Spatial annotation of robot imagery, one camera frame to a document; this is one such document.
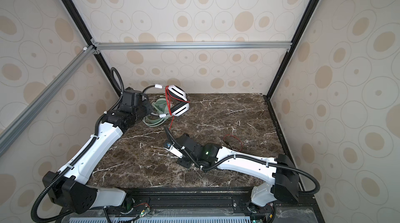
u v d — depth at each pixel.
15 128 0.52
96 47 0.90
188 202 0.75
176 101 0.71
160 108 1.00
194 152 0.53
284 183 0.40
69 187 0.38
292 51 0.93
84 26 0.83
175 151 0.61
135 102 0.58
